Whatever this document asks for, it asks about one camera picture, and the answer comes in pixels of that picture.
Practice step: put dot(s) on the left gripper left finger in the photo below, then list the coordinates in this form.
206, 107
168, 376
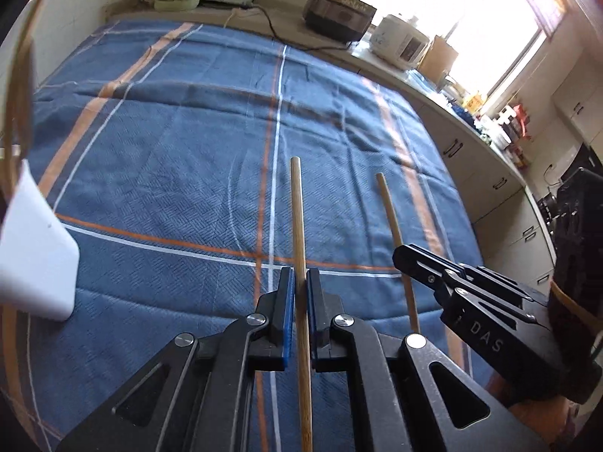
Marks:
271, 326

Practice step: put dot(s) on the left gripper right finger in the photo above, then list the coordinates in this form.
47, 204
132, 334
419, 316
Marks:
327, 356

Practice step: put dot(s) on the wooden chopstick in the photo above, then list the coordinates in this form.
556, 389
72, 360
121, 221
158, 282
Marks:
398, 241
304, 374

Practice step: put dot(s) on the white utensil holder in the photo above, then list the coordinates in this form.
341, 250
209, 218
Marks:
39, 258

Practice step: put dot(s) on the white kitchen cabinets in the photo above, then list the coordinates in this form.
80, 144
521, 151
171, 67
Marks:
510, 230

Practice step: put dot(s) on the blue plaid tablecloth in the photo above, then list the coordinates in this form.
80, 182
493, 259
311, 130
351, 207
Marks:
164, 149

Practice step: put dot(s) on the wooden cutting board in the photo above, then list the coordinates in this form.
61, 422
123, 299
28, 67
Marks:
438, 60

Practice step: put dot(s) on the white rice cooker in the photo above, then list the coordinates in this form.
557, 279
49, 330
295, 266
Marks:
399, 42

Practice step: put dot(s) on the black rice cooker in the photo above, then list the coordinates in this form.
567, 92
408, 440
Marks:
344, 21

